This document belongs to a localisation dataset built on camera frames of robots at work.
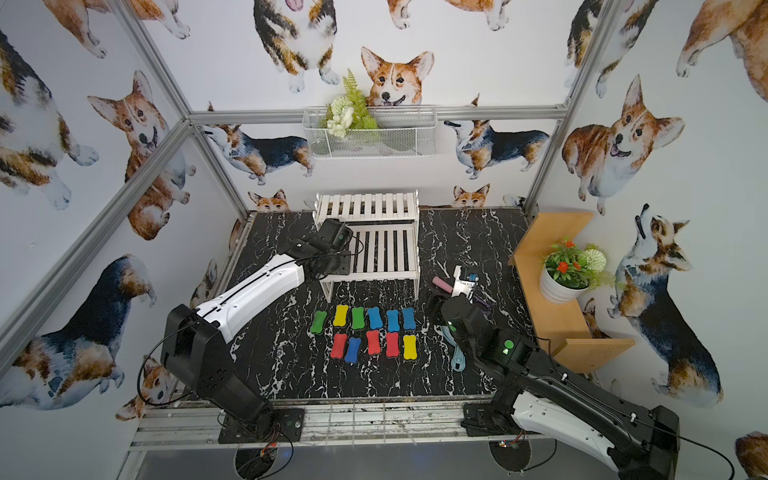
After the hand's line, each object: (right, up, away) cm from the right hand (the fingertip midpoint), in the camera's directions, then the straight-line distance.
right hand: (443, 284), depth 74 cm
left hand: (-29, +7, +13) cm, 32 cm away
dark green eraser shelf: (-35, -14, +16) cm, 41 cm away
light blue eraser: (-18, -13, +17) cm, 28 cm away
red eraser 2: (-19, -19, +14) cm, 30 cm away
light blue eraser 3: (-8, -13, +18) cm, 24 cm away
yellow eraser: (-8, -20, +12) cm, 25 cm away
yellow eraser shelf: (-29, -12, +19) cm, 37 cm away
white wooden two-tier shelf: (-16, +13, +24) cm, 31 cm away
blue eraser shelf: (-24, -20, +11) cm, 33 cm away
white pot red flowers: (+33, +3, +3) cm, 33 cm away
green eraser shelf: (-23, -14, +17) cm, 32 cm away
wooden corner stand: (+35, -13, +10) cm, 39 cm away
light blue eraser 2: (-13, -13, +16) cm, 25 cm away
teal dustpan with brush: (+5, -22, +7) cm, 24 cm away
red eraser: (-29, -19, +12) cm, 37 cm away
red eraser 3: (-13, -19, +13) cm, 27 cm away
